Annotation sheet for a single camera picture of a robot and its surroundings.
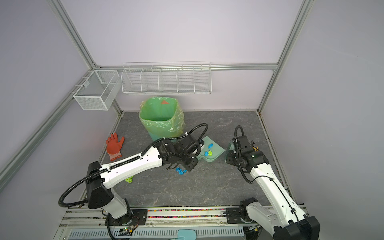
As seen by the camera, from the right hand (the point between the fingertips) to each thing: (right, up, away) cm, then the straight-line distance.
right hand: (231, 158), depth 79 cm
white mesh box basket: (-83, +40, +17) cm, 93 cm away
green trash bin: (-44, +23, +27) cm, 56 cm away
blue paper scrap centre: (-11, +6, +3) cm, 13 cm away
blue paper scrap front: (-29, -10, +10) cm, 32 cm away
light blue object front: (-23, -33, -10) cm, 41 cm away
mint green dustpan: (-11, +4, 0) cm, 12 cm away
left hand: (-20, -2, -5) cm, 21 cm away
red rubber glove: (-76, +3, +23) cm, 79 cm away
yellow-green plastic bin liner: (-43, +24, +26) cm, 56 cm away
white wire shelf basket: (-27, +50, +20) cm, 60 cm away
